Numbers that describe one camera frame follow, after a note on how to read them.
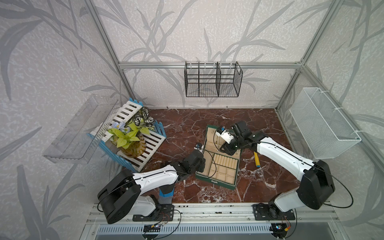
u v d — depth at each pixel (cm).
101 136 66
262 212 73
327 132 63
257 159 89
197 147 74
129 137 73
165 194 79
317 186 42
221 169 85
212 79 105
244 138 63
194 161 64
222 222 72
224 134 74
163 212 74
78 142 68
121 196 42
